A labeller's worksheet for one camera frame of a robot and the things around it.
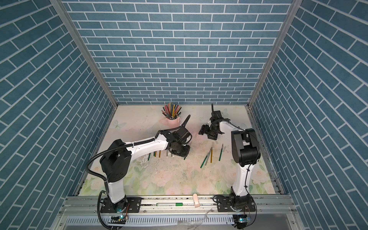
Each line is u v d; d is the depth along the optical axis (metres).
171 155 0.92
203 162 0.89
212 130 0.85
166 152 0.94
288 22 0.77
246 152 0.53
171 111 0.99
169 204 0.74
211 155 0.93
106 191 0.57
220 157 0.91
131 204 0.73
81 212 0.72
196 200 0.73
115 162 0.47
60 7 0.70
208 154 0.94
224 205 0.74
